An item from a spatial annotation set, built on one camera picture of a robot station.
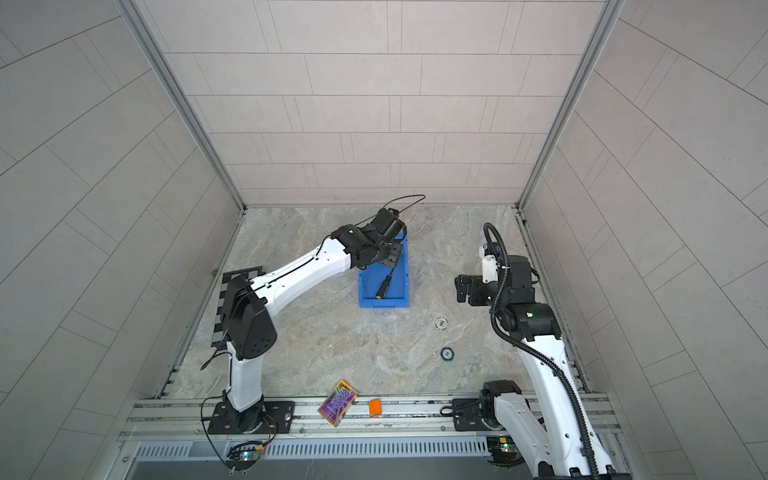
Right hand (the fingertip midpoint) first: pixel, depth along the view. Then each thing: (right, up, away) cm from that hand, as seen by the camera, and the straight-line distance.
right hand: (470, 277), depth 76 cm
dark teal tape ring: (-5, -22, +5) cm, 23 cm away
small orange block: (-24, -31, -5) cm, 39 cm away
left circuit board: (-53, -37, -11) cm, 66 cm away
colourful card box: (-33, -30, -4) cm, 45 cm away
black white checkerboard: (-67, -17, +4) cm, 69 cm away
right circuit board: (+6, -39, -8) cm, 40 cm away
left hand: (-19, +6, +10) cm, 22 cm away
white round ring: (-6, -15, +11) cm, 20 cm away
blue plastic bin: (-27, -4, +20) cm, 34 cm away
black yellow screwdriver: (-23, -6, +17) cm, 29 cm away
